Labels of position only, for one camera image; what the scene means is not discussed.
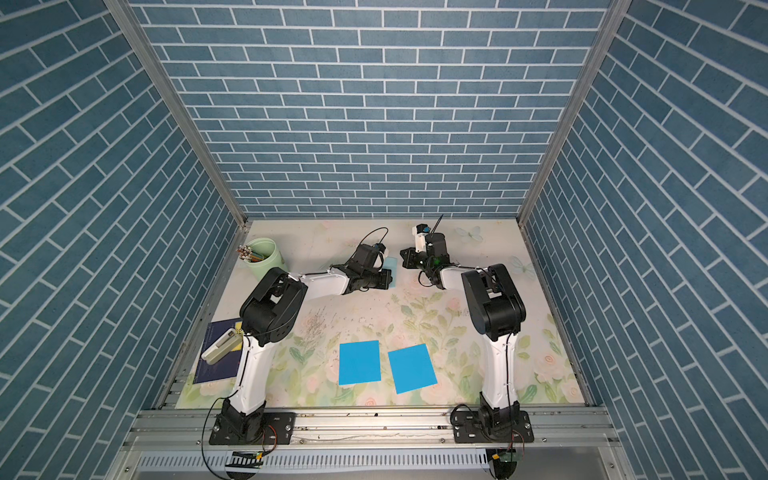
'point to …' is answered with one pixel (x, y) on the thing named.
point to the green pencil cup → (274, 258)
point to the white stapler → (225, 345)
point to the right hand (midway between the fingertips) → (403, 252)
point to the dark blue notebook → (228, 366)
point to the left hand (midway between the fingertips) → (399, 279)
